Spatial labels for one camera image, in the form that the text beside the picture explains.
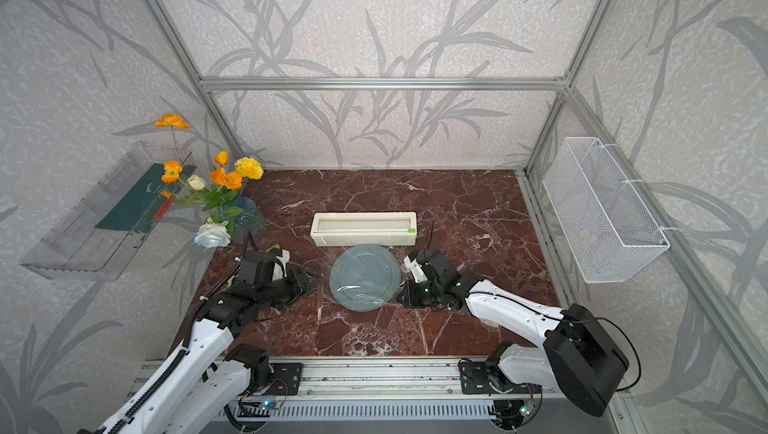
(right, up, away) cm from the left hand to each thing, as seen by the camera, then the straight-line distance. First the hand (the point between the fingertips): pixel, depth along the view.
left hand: (319, 281), depth 78 cm
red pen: (-34, +20, -9) cm, 40 cm away
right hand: (+20, -5, +2) cm, 21 cm away
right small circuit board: (+51, -26, -10) cm, 59 cm away
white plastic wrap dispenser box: (+8, +12, +17) cm, 22 cm away
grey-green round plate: (+12, 0, +4) cm, 12 cm away
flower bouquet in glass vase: (-24, +17, 0) cm, 30 cm away
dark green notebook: (-38, +19, -11) cm, 44 cm away
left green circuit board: (-9, -27, -8) cm, 30 cm away
